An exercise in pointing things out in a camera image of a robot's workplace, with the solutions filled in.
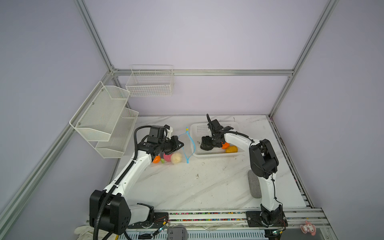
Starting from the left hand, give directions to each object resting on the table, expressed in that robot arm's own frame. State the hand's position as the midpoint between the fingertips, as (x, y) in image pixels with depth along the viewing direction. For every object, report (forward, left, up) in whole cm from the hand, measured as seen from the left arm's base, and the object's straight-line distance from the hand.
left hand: (183, 145), depth 79 cm
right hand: (+12, -13, -16) cm, 24 cm away
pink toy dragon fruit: (0, +11, -15) cm, 18 cm away
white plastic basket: (+23, -9, -15) cm, 28 cm away
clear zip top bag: (+3, -1, -12) cm, 13 cm away
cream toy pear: (-2, +5, -11) cm, 12 cm away
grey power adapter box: (-37, +1, -20) cm, 42 cm away
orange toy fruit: (+1, +18, -18) cm, 25 cm away
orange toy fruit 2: (+9, -26, -14) cm, 31 cm away
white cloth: (-37, +43, -17) cm, 59 cm away
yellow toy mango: (+6, -30, -14) cm, 33 cm away
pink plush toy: (-35, -61, -17) cm, 72 cm away
